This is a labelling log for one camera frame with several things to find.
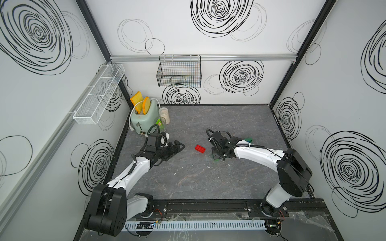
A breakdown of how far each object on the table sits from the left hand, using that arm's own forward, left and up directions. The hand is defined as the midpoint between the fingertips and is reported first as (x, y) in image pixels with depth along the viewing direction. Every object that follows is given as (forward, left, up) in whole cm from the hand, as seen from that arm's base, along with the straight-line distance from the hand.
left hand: (180, 149), depth 84 cm
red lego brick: (+5, -12, -9) cm, 16 cm away
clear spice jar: (+26, +13, -2) cm, 29 cm away
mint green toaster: (+16, +25, +3) cm, 30 cm away
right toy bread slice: (+24, +22, +10) cm, 34 cm away
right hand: (0, -22, -4) cm, 22 cm away
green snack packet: (+22, +17, -5) cm, 28 cm away
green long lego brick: (-2, -22, -10) cm, 24 cm away
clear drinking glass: (+21, +14, -9) cm, 27 cm away
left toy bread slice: (+30, +30, +10) cm, 44 cm away
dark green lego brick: (+13, -44, -8) cm, 47 cm away
